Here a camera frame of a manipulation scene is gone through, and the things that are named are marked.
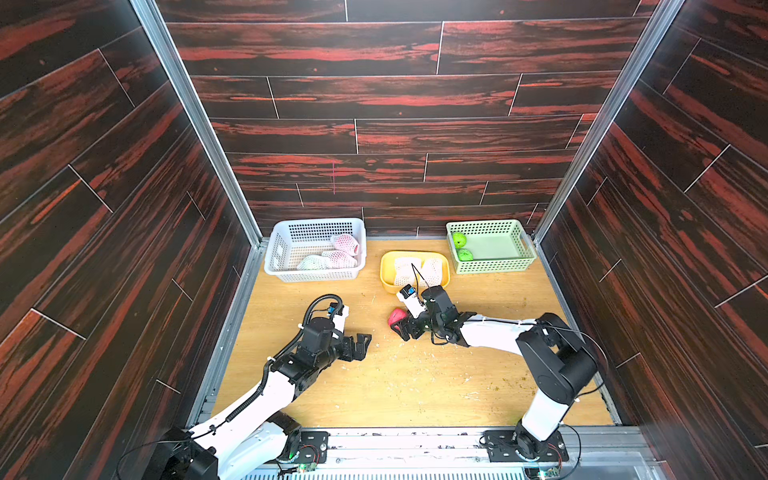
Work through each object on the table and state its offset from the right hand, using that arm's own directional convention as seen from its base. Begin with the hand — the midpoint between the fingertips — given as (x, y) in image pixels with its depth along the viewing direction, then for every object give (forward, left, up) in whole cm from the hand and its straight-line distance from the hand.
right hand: (405, 314), depth 94 cm
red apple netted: (-2, +3, +3) cm, 5 cm away
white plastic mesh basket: (+31, +45, 0) cm, 55 cm away
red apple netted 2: (+27, +22, +5) cm, 35 cm away
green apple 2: (+24, -22, +2) cm, 33 cm away
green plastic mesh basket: (+35, -37, -3) cm, 51 cm away
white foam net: (+18, -8, +1) cm, 20 cm away
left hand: (-11, +13, +6) cm, 18 cm away
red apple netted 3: (+19, +24, +4) cm, 31 cm away
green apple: (+33, -21, +1) cm, 39 cm away
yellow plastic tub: (+22, +6, 0) cm, 23 cm away
